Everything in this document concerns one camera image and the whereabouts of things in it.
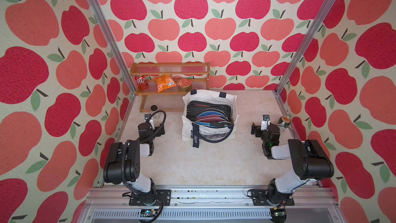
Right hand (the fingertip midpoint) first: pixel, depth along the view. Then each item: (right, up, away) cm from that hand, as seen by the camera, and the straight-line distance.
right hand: (263, 125), depth 94 cm
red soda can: (-76, +27, +2) cm, 81 cm away
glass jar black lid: (-70, +11, +5) cm, 71 cm away
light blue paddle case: (-35, +3, -17) cm, 39 cm away
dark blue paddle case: (-33, +8, -8) cm, 35 cm away
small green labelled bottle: (+11, +3, -3) cm, 12 cm away
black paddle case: (-42, +12, -3) cm, 44 cm away
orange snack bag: (-64, +28, +7) cm, 70 cm away
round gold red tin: (-50, +26, +5) cm, 56 cm away
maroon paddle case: (-34, +6, -11) cm, 36 cm away
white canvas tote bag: (-42, -1, -16) cm, 45 cm away
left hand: (-68, +1, +1) cm, 68 cm away
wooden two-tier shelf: (-63, +16, +22) cm, 68 cm away
